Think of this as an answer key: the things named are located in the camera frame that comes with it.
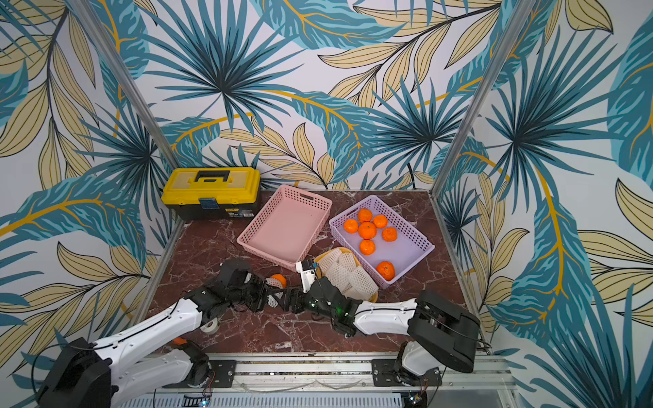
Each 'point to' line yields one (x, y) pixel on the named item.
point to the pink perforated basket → (284, 227)
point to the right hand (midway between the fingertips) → (278, 292)
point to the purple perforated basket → (382, 240)
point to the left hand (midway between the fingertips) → (282, 289)
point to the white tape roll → (211, 327)
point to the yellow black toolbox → (212, 193)
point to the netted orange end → (367, 246)
